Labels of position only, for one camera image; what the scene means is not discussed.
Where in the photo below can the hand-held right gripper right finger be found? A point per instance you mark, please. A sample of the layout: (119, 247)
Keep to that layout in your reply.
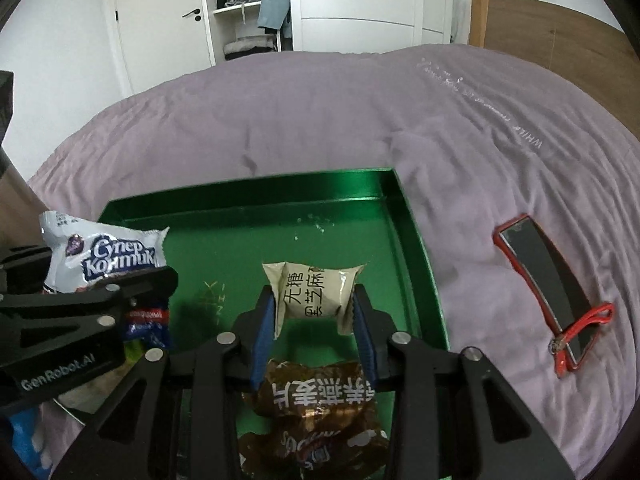
(364, 345)

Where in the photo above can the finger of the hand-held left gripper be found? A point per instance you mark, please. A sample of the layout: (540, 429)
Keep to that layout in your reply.
(145, 285)
(22, 265)

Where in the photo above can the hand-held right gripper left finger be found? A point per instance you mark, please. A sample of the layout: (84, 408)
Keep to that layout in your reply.
(265, 340)

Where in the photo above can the white and blue snack bag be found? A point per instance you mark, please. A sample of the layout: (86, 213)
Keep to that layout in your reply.
(115, 255)

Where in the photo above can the beige snack packet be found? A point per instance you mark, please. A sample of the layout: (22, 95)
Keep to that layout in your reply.
(315, 295)

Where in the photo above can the shiny brown snack bag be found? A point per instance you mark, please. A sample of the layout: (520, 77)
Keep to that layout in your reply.
(320, 410)

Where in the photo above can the green metal tray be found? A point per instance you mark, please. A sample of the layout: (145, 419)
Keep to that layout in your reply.
(225, 240)

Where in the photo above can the brown and black tall appliance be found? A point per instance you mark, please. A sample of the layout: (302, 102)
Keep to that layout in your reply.
(15, 205)

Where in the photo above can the phone with red case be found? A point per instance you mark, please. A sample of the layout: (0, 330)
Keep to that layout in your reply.
(545, 280)

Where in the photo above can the white door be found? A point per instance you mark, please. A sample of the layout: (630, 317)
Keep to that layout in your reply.
(160, 25)

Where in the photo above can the grey folded clothes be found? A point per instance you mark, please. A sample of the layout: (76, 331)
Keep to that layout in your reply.
(250, 46)

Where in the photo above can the grey-blue hanging garment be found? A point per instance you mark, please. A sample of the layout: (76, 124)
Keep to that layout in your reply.
(275, 0)

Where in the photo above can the white wardrobe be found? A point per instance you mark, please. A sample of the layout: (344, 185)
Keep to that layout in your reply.
(350, 5)

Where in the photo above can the wooden headboard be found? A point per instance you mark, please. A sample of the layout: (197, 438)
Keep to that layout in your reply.
(550, 35)

